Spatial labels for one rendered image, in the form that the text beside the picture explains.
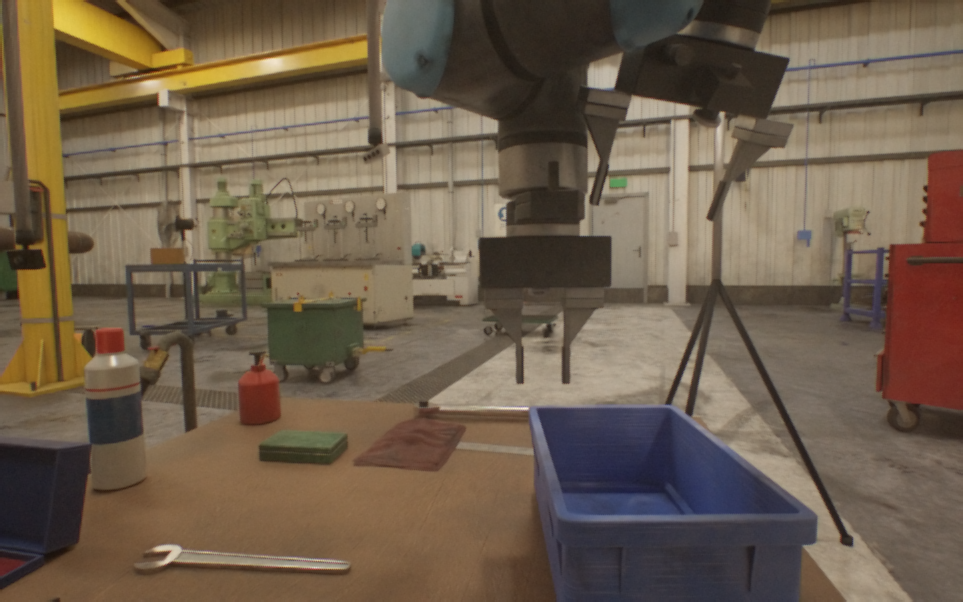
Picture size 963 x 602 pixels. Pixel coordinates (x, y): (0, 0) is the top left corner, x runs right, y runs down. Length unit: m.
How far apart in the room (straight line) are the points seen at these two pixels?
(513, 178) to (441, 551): 0.40
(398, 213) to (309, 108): 7.12
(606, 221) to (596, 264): 9.65
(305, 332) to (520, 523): 2.88
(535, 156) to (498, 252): 0.10
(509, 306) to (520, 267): 0.04
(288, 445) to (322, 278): 5.69
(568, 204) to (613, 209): 9.73
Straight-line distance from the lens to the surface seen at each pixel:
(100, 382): 0.85
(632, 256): 10.08
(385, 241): 6.61
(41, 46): 4.56
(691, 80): 0.48
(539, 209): 0.41
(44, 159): 4.37
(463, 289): 9.28
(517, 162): 0.47
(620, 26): 0.33
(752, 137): 0.53
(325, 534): 0.65
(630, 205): 10.14
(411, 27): 0.40
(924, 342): 2.84
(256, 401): 1.07
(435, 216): 11.09
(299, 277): 6.80
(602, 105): 0.46
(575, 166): 0.48
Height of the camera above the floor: 0.78
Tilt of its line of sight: 4 degrees down
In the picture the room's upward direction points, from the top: 1 degrees counter-clockwise
